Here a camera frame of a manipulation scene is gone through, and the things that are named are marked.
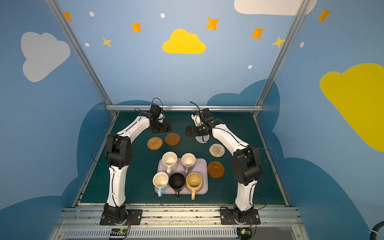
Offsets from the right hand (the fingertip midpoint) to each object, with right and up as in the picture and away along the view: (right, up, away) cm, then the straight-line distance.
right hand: (192, 130), depth 91 cm
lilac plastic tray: (-13, -33, -10) cm, 37 cm away
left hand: (-19, +1, +11) cm, 22 cm away
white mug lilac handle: (-3, -18, 0) cm, 19 cm away
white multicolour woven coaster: (+16, -14, +10) cm, 24 cm away
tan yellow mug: (+1, -31, -5) cm, 31 cm away
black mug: (-9, -30, -7) cm, 32 cm away
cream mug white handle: (-15, -18, +2) cm, 24 cm away
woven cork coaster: (-27, -9, +13) cm, 31 cm away
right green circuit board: (+26, -51, -18) cm, 60 cm away
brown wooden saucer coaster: (+15, -24, 0) cm, 28 cm away
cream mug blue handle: (-18, -29, -7) cm, 35 cm away
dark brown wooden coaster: (-15, -6, +14) cm, 21 cm away
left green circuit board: (-37, -50, -18) cm, 65 cm away
